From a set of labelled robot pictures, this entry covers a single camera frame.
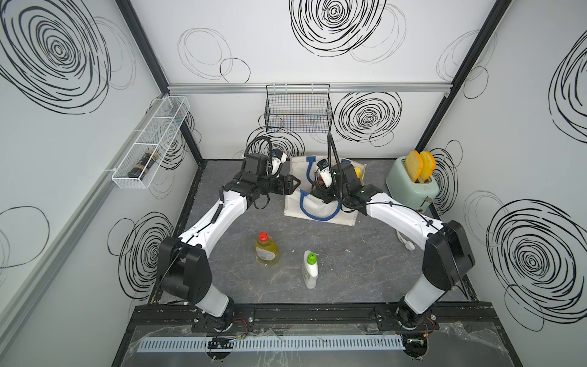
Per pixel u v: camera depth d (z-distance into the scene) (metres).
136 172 0.66
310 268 0.70
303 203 0.86
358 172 0.85
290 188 0.73
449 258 0.44
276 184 0.72
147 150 0.73
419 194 0.90
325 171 0.75
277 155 0.72
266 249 0.77
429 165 0.90
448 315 0.74
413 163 0.92
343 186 0.66
